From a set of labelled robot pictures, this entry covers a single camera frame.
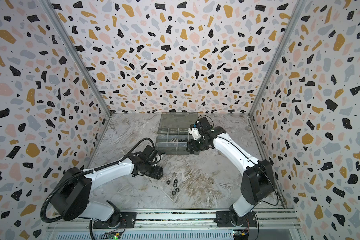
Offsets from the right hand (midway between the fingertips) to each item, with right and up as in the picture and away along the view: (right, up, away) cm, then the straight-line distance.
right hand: (188, 145), depth 82 cm
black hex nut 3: (-8, -26, +1) cm, 28 cm away
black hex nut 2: (-6, -25, +1) cm, 26 cm away
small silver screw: (-18, -24, +3) cm, 30 cm away
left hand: (-17, -15, +4) cm, 23 cm away
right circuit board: (+25, -41, -11) cm, 49 cm away
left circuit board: (-36, -41, -12) cm, 56 cm away
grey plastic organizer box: (-12, +5, +24) cm, 27 cm away
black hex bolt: (-2, +1, +21) cm, 21 cm away
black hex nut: (-12, -22, +3) cm, 25 cm away
